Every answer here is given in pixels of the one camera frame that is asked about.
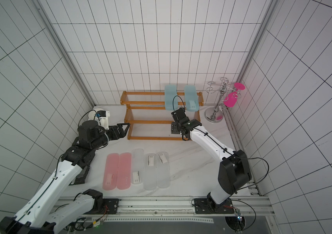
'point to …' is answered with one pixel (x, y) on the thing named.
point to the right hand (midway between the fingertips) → (174, 127)
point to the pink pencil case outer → (110, 179)
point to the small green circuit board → (238, 214)
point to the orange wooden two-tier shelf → (196, 115)
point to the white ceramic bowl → (92, 113)
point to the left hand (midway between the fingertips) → (122, 128)
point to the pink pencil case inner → (124, 174)
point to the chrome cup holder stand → (229, 94)
